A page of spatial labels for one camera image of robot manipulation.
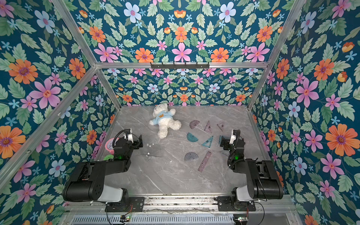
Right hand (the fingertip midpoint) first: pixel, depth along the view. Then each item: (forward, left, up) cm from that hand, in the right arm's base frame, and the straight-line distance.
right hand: (233, 136), depth 92 cm
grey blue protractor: (-12, +28, -8) cm, 31 cm away
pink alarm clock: (-6, +84, -4) cm, 85 cm away
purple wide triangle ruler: (+15, +5, -8) cm, 18 cm away
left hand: (-2, +66, +2) cm, 66 cm away
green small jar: (-16, +80, -3) cm, 82 cm away
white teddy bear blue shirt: (+15, +50, +1) cm, 52 cm away
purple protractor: (+16, +27, -7) cm, 32 cm away
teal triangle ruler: (0, +16, -9) cm, 19 cm away
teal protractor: (+3, +28, -8) cm, 30 cm away
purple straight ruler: (-15, +19, -9) cm, 25 cm away
